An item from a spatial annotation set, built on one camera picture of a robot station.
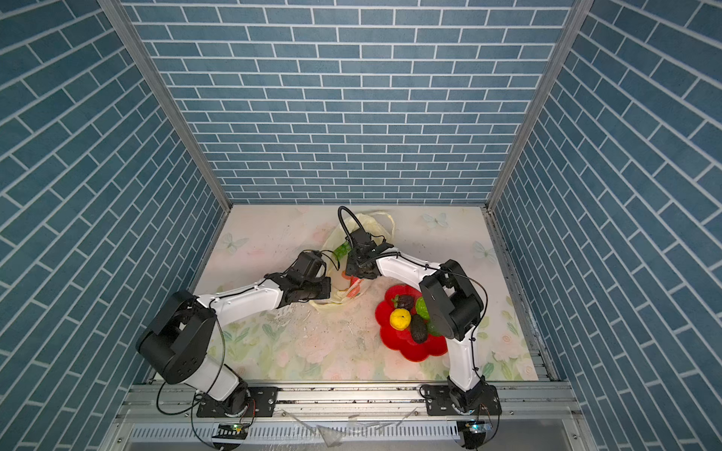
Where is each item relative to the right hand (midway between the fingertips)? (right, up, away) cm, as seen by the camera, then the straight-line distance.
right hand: (353, 269), depth 95 cm
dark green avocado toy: (+25, -16, -13) cm, 32 cm away
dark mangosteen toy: (+17, -9, -7) cm, 20 cm away
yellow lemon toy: (+15, -13, -12) cm, 23 cm away
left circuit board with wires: (-30, -39, -23) cm, 54 cm away
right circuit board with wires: (+33, -38, -24) cm, 56 cm away
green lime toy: (+22, -11, -9) cm, 26 cm away
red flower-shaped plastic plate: (+16, -20, -12) cm, 28 cm away
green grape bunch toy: (-5, +6, +8) cm, 11 cm away
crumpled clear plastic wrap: (-4, -38, -25) cm, 46 cm away
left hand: (-5, -6, -4) cm, 9 cm away
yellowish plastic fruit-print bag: (-2, -6, -4) cm, 8 cm away
